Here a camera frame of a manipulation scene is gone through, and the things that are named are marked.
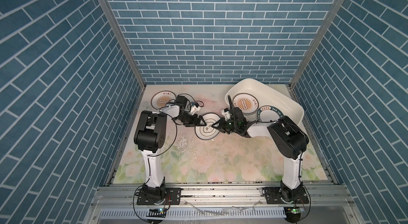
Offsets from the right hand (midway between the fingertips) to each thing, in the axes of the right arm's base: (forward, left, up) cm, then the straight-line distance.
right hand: (212, 126), depth 93 cm
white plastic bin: (+30, -36, -3) cm, 47 cm away
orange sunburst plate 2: (+22, -23, -3) cm, 32 cm away
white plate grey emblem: (-3, +2, -2) cm, 4 cm away
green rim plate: (+17, -37, -5) cm, 41 cm away
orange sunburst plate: (+22, +39, -3) cm, 45 cm away
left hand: (+2, +5, -2) cm, 6 cm away
